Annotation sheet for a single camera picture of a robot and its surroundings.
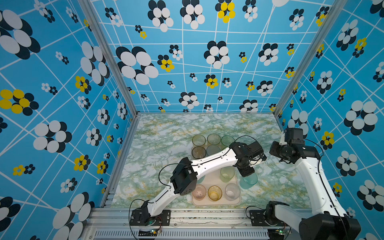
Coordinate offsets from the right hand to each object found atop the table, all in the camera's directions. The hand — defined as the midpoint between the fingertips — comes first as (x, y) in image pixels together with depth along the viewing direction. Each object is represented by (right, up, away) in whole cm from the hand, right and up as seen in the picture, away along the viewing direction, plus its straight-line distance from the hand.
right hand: (276, 148), depth 79 cm
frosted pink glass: (-41, -25, +2) cm, 48 cm away
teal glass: (-14, -20, +6) cm, 25 cm away
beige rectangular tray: (-29, -18, +5) cm, 34 cm away
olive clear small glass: (-33, -24, +2) cm, 41 cm away
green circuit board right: (-5, -40, -8) cm, 41 cm away
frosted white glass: (-23, -24, +2) cm, 33 cm away
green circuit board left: (-65, -39, -8) cm, 76 cm away
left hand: (-14, -12, 0) cm, 18 cm away
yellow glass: (-41, +3, +16) cm, 44 cm away
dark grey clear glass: (-41, -3, +4) cm, 42 cm away
